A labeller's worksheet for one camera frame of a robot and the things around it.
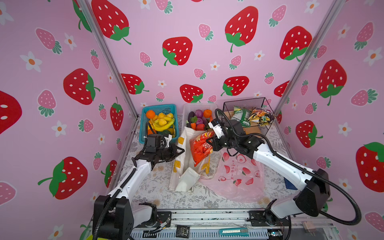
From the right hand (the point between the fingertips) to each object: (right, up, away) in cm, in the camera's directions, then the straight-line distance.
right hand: (205, 140), depth 76 cm
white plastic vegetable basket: (-12, +23, +39) cm, 47 cm away
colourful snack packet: (+37, +13, +14) cm, 42 cm away
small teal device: (+13, -44, -6) cm, 46 cm away
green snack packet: (+25, +14, +17) cm, 33 cm away
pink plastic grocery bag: (+20, -23, +10) cm, 32 cm away
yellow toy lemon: (-30, +11, +31) cm, 45 cm away
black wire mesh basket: (+32, +23, +26) cm, 47 cm away
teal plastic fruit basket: (-35, +21, +38) cm, 56 cm away
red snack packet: (-2, -4, +1) cm, 5 cm away
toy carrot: (-7, +8, +31) cm, 33 cm away
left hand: (-11, -6, +4) cm, 13 cm away
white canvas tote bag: (-10, -17, -6) cm, 20 cm away
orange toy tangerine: (-40, +17, +35) cm, 56 cm away
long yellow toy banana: (-31, +6, +28) cm, 42 cm away
